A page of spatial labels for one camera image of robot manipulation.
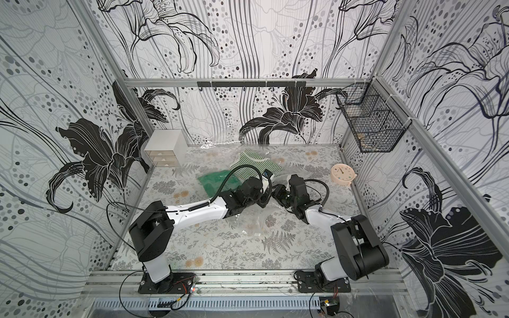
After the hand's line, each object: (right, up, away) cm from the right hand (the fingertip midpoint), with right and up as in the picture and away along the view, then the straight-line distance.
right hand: (271, 188), depth 90 cm
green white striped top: (-12, +15, +22) cm, 29 cm away
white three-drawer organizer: (-52, +20, +9) cm, 57 cm away
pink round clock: (+38, +6, +12) cm, 40 cm away
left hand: (-1, -2, -3) cm, 4 cm away
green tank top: (-30, +2, +11) cm, 32 cm away
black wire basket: (+47, +31, -1) cm, 57 cm away
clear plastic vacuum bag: (-26, +10, +21) cm, 35 cm away
